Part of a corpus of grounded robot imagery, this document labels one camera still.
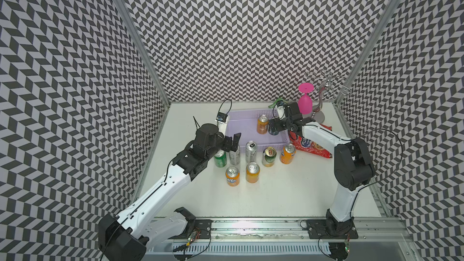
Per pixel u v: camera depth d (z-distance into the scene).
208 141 0.53
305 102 0.94
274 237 0.72
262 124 0.97
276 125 0.87
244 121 1.12
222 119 0.62
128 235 0.37
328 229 0.66
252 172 0.81
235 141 0.66
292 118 0.74
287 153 0.85
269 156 0.85
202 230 0.72
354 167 0.50
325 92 0.85
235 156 0.84
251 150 0.84
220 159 0.85
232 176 0.78
